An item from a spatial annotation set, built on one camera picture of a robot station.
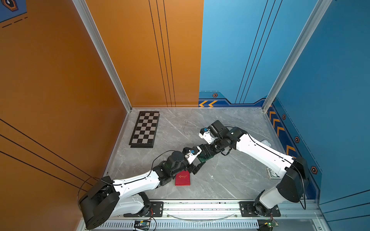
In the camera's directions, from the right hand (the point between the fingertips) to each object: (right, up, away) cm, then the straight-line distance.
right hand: (204, 152), depth 78 cm
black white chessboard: (-40, +10, +24) cm, 48 cm away
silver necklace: (-11, +16, +33) cm, 38 cm away
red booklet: (-12, -16, +3) cm, 20 cm away
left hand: (-2, -1, +1) cm, 3 cm away
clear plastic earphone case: (+45, +3, +21) cm, 49 cm away
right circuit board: (+30, -34, -8) cm, 46 cm away
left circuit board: (-31, -35, -7) cm, 47 cm away
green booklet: (-1, -3, -5) cm, 6 cm away
